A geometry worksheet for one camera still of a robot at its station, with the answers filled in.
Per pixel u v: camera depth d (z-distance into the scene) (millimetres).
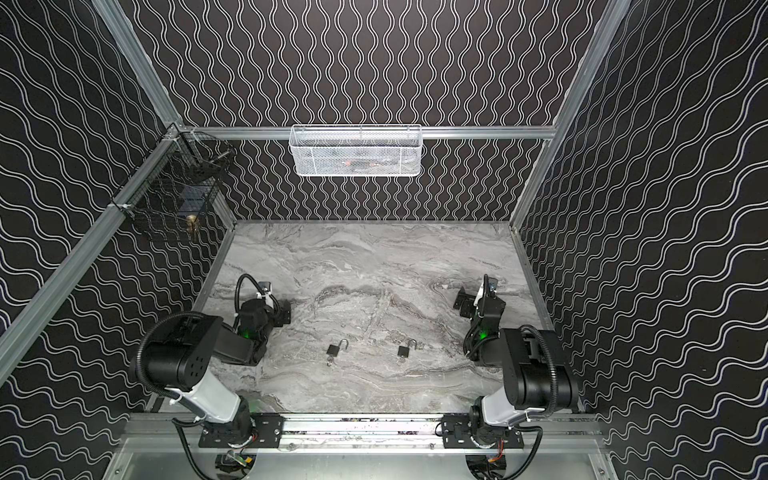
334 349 877
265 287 849
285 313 898
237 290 717
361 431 763
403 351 878
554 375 414
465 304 858
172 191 925
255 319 736
